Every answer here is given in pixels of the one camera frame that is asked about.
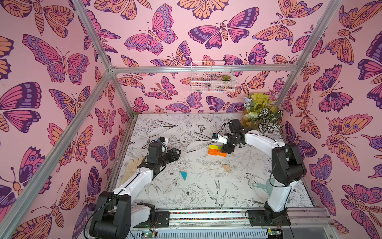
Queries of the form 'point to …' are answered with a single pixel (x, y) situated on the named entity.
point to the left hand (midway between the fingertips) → (179, 151)
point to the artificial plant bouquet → (260, 108)
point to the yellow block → (213, 147)
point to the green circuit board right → (274, 233)
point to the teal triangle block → (184, 175)
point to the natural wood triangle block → (227, 167)
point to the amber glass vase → (248, 123)
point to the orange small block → (212, 152)
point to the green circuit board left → (150, 235)
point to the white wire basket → (213, 76)
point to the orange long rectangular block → (222, 154)
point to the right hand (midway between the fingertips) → (224, 142)
